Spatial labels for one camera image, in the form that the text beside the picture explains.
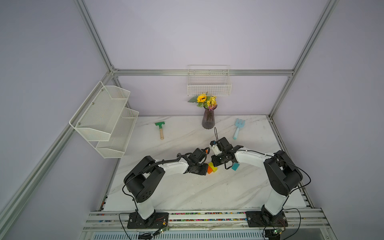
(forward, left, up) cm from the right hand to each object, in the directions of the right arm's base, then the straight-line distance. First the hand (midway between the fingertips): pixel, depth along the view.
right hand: (214, 162), depth 94 cm
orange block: (-5, +3, +1) cm, 6 cm away
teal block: (-3, -13, +1) cm, 13 cm away
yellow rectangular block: (-6, 0, +3) cm, 6 cm away
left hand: (-6, +6, 0) cm, 9 cm away
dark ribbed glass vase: (+30, +2, +8) cm, 31 cm away
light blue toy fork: (+32, -22, 0) cm, 39 cm away
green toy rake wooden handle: (+31, +39, +2) cm, 50 cm away
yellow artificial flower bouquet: (+32, +6, +25) cm, 41 cm away
